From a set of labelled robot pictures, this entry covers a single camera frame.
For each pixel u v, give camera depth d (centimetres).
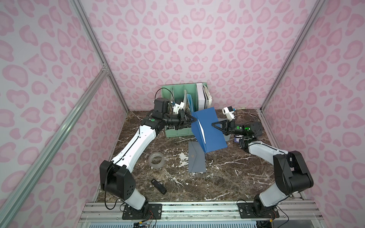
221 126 72
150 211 72
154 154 92
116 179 42
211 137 70
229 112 72
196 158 92
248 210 72
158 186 81
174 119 65
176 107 72
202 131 70
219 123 72
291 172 46
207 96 93
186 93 98
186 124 67
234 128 67
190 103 90
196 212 75
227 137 72
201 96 92
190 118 72
